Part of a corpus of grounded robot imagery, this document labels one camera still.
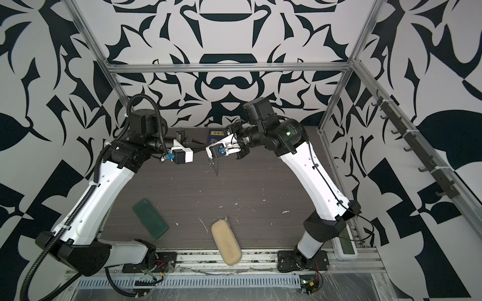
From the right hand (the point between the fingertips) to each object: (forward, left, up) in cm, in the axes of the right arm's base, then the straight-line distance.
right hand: (215, 135), depth 59 cm
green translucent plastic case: (-11, +33, -42) cm, 55 cm away
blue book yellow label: (+38, +9, -41) cm, 57 cm away
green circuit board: (-35, -32, -45) cm, 65 cm away
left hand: (0, +2, -1) cm, 2 cm away
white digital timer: (-23, -47, -40) cm, 66 cm away
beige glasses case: (-21, -1, -39) cm, 45 cm away
